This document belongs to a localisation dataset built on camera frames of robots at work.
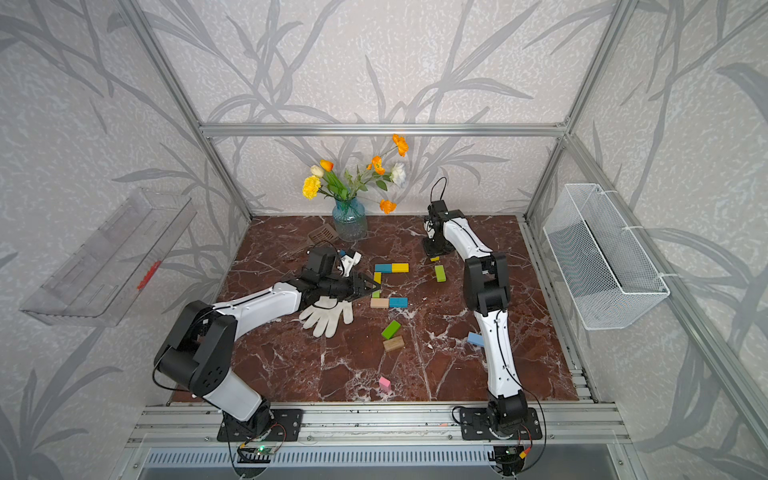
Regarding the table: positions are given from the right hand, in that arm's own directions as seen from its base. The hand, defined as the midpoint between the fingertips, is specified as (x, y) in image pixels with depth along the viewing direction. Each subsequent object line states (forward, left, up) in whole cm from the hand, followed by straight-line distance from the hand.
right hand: (433, 250), depth 107 cm
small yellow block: (-4, -1, +1) cm, 4 cm away
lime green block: (-10, -2, -2) cm, 10 cm away
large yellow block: (-6, +12, -3) cm, 14 cm away
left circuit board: (-60, +47, -4) cm, 76 cm away
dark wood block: (-34, +14, -1) cm, 36 cm away
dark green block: (-29, +15, -2) cm, 33 cm away
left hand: (-22, +19, +10) cm, 31 cm away
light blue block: (-32, -11, -3) cm, 34 cm away
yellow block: (-10, +20, -1) cm, 23 cm away
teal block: (-6, +18, -2) cm, 19 cm away
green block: (-17, +20, -1) cm, 27 cm away
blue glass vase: (+7, +30, +9) cm, 32 cm away
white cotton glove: (-24, +36, -2) cm, 43 cm away
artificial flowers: (+12, +37, +23) cm, 45 cm away
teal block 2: (-21, +12, -1) cm, 24 cm away
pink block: (-46, +16, +3) cm, 48 cm away
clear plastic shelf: (-30, +78, +29) cm, 89 cm away
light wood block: (-20, +19, -2) cm, 28 cm away
